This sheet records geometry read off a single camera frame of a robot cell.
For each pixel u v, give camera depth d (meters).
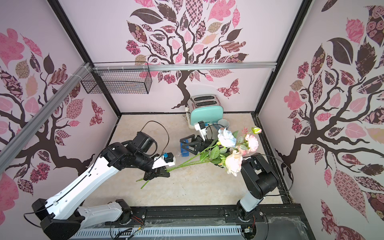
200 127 0.65
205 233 0.70
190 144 0.70
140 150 0.53
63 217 0.39
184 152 0.93
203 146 0.64
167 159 0.54
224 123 1.06
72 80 0.76
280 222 0.72
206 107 1.00
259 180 0.46
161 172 0.57
